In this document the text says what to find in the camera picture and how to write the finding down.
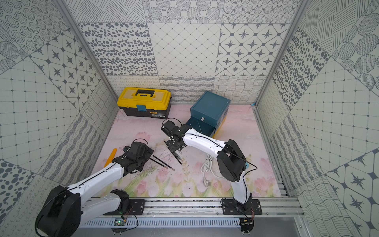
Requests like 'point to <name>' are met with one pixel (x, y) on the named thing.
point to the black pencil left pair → (158, 163)
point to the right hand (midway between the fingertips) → (177, 145)
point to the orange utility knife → (111, 157)
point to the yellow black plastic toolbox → (152, 102)
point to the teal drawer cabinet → (208, 113)
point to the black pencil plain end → (173, 153)
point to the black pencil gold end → (164, 163)
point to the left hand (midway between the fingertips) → (149, 151)
